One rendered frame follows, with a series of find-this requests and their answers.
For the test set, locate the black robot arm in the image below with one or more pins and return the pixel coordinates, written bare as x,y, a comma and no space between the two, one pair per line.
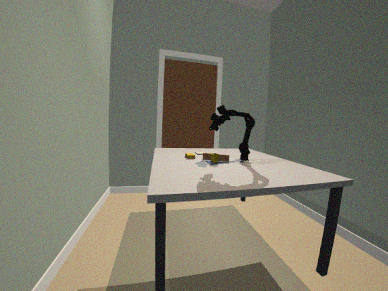
250,122

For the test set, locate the yellow cup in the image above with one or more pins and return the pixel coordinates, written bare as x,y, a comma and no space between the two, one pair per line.
214,158

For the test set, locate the yellow flat block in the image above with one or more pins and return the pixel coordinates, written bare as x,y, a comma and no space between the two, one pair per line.
190,156

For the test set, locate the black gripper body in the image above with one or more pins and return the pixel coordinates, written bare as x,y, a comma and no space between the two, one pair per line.
220,120

